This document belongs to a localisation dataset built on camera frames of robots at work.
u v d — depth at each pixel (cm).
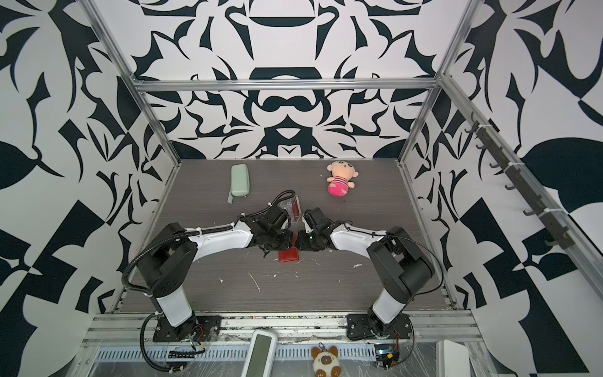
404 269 46
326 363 66
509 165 59
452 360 66
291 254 91
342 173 107
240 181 108
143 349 69
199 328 73
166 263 47
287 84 91
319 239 70
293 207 98
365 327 74
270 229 71
